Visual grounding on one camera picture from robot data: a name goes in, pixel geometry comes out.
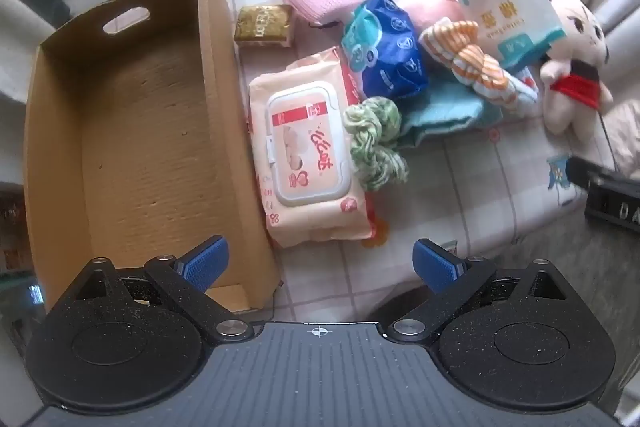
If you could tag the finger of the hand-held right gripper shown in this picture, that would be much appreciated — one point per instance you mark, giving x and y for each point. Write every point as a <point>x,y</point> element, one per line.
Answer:
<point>585,169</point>

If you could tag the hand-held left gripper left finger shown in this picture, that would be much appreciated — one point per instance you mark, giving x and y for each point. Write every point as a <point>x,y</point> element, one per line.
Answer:
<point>205,264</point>

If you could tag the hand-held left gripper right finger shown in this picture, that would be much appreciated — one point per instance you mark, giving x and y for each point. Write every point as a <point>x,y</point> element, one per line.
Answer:
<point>434,264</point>

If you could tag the green white knotted cloth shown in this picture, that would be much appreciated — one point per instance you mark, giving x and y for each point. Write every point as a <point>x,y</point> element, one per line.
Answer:
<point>372,142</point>

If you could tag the brown cardboard box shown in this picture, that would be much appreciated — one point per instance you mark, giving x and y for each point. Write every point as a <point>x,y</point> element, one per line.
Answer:
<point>150,132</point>

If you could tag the teal towel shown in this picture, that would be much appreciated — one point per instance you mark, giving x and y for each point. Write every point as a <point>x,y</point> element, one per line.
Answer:
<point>440,114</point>

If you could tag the orange striped socks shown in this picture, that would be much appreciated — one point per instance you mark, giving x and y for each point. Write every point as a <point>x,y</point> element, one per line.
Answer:
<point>470,57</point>

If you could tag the blue plastic soft pack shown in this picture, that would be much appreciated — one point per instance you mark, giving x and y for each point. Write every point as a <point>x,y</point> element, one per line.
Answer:
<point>390,57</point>

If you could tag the pink plush toy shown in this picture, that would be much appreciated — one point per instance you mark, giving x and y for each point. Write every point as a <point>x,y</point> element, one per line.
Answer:
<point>430,9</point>

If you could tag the gold foil packet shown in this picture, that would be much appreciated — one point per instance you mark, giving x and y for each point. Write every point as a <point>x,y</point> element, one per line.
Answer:
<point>262,24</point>

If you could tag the black-haired doll in red dress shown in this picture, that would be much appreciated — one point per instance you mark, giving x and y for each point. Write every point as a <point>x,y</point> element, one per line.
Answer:
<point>575,57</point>

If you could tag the pink wet wipes pack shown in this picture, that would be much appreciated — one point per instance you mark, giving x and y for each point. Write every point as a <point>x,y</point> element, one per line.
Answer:
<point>305,147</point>

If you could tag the dark device with lit screen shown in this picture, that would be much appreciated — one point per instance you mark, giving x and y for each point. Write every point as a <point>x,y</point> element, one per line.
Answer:
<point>36,294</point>

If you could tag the white curtain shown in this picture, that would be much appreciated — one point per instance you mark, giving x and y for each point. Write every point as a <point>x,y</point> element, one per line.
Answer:
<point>12,47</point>

